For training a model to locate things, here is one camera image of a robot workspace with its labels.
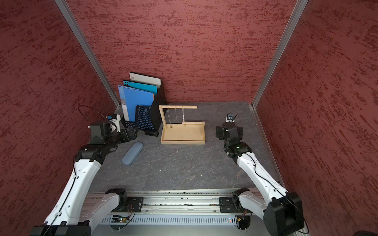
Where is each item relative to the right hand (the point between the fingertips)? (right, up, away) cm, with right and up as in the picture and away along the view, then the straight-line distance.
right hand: (227, 129), depth 82 cm
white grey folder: (-53, +33, +16) cm, 64 cm away
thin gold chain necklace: (-31, +8, +10) cm, 33 cm away
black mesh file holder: (-48, +7, +9) cm, 49 cm away
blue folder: (-59, +19, +7) cm, 62 cm away
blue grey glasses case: (-58, -16, +8) cm, 61 cm away
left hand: (-53, -2, -7) cm, 54 cm away
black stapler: (-48, -4, +18) cm, 51 cm away
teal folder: (-54, +27, +10) cm, 61 cm away
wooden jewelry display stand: (-25, -5, +21) cm, 33 cm away
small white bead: (-30, -16, +12) cm, 36 cm away
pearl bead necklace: (-26, +9, +9) cm, 29 cm away
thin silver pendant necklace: (-36, +7, +14) cm, 39 cm away
